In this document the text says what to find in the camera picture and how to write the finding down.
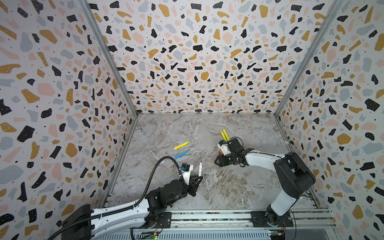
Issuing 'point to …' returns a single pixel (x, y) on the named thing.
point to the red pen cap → (220, 153)
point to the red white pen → (200, 169)
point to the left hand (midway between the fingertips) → (203, 176)
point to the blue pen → (181, 154)
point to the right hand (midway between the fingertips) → (216, 158)
